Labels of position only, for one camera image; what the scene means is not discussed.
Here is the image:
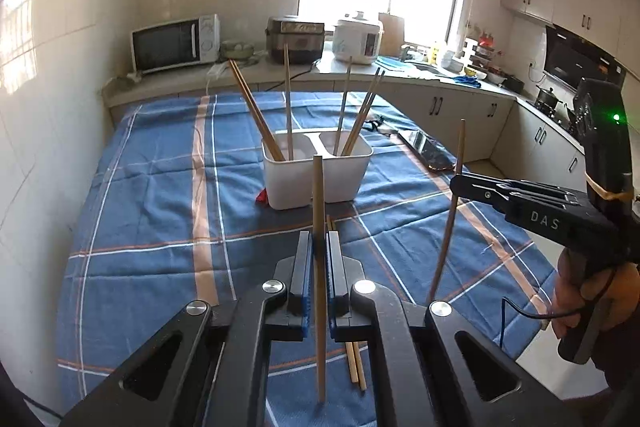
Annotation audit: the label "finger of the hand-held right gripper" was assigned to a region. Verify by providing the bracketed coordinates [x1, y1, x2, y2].
[449, 173, 583, 210]

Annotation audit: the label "black cooking pot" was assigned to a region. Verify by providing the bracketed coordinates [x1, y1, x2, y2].
[535, 85, 564, 108]

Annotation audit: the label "white microwave oven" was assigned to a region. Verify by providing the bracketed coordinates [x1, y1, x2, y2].
[130, 14, 222, 74]

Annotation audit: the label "wooden cutting board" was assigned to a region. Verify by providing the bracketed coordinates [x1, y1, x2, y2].
[378, 12, 405, 58]

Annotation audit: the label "person's right hand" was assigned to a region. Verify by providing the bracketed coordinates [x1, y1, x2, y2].
[551, 251, 640, 349]

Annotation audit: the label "black power cable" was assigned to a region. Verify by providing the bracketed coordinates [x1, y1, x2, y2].
[264, 59, 322, 94]

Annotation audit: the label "smartphone with pink case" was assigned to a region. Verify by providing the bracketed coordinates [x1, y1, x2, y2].
[397, 129, 457, 172]

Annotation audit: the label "bunch of wooden chopsticks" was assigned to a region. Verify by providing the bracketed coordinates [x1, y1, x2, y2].
[228, 43, 386, 162]

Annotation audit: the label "black range hood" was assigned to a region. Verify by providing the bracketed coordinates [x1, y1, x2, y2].
[543, 25, 627, 91]

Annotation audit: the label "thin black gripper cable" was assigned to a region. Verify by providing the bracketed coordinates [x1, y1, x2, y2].
[501, 298, 568, 344]

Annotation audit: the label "dark brown rice cooker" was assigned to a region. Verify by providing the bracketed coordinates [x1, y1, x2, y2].
[266, 16, 326, 66]

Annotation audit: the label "person's right forearm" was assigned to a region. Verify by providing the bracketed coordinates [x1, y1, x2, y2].
[597, 332, 640, 408]

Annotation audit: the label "white lower kitchen cabinets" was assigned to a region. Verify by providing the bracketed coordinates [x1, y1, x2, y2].
[350, 79, 590, 195]

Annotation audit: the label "white plastic utensil holder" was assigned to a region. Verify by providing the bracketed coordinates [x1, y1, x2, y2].
[261, 130, 374, 210]

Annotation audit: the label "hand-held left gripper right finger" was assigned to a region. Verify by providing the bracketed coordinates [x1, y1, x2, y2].
[326, 231, 583, 427]

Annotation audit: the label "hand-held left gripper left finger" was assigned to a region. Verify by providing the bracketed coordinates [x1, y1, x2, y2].
[60, 231, 315, 427]

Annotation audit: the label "blue plaid tablecloth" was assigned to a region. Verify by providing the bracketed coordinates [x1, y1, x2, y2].
[56, 91, 557, 427]

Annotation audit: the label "white electric pressure cooker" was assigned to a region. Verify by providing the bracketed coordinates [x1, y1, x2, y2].
[332, 10, 385, 66]

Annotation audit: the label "gas stove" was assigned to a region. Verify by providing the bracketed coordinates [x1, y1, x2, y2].
[531, 99, 587, 134]

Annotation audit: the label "spice rack with jars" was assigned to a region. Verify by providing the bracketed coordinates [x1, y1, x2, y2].
[462, 33, 502, 76]

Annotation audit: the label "bowl of eggs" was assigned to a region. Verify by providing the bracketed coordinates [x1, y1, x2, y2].
[220, 39, 255, 60]

